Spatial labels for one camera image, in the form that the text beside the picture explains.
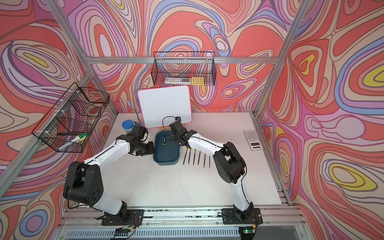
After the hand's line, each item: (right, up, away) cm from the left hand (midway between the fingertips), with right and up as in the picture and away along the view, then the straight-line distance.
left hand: (154, 151), depth 90 cm
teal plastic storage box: (+5, -2, +9) cm, 10 cm away
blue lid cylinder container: (-16, +16, -1) cm, 22 cm away
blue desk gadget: (-14, +18, +12) cm, 25 cm away
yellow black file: (+18, -4, +6) cm, 20 cm away
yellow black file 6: (+34, -7, +4) cm, 35 cm away
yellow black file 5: (+28, +4, -30) cm, 41 cm away
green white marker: (-33, +9, -19) cm, 39 cm away
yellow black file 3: (+25, -3, +8) cm, 26 cm away
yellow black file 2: (+21, -4, +6) cm, 22 cm away
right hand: (+12, +7, +4) cm, 15 cm away
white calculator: (+65, +6, +13) cm, 67 cm away
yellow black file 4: (+27, -6, +4) cm, 28 cm away
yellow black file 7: (+3, +4, +12) cm, 13 cm away
